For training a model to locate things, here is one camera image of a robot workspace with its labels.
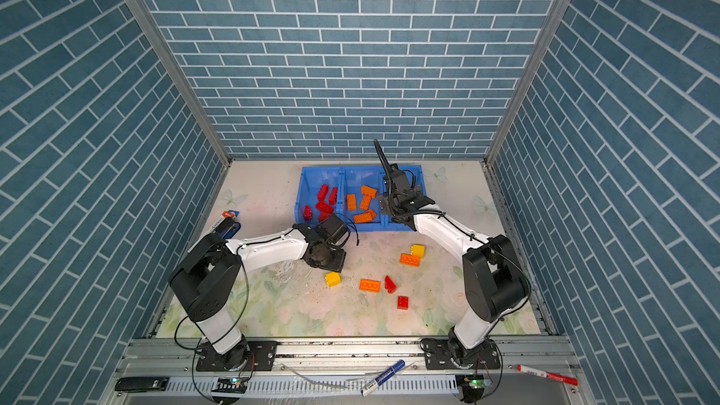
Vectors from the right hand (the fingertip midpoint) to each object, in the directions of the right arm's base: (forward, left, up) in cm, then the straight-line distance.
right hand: (402, 195), depth 92 cm
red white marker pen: (-45, -39, -14) cm, 61 cm away
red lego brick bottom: (+1, +28, -11) cm, 30 cm away
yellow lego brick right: (-14, -7, -12) cm, 19 cm away
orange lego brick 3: (-16, -4, -13) cm, 22 cm away
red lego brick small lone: (-30, -2, -14) cm, 33 cm away
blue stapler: (-11, +59, -14) cm, 62 cm away
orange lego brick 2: (-3, +12, -11) cm, 17 cm away
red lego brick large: (+6, +26, -11) cm, 29 cm away
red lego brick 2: (-1, +27, -12) cm, 30 cm away
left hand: (-21, +18, -13) cm, 30 cm away
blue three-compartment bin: (+11, +19, -12) cm, 25 cm away
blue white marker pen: (-51, +5, -13) cm, 53 cm away
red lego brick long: (+8, +30, -12) cm, 34 cm away
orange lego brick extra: (+5, +13, -12) cm, 18 cm away
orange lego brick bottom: (+4, +18, -12) cm, 22 cm away
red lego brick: (-2, +34, -12) cm, 36 cm away
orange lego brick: (+9, +12, -10) cm, 18 cm away
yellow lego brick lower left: (-25, +20, -12) cm, 34 cm away
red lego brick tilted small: (-25, +2, -14) cm, 29 cm away
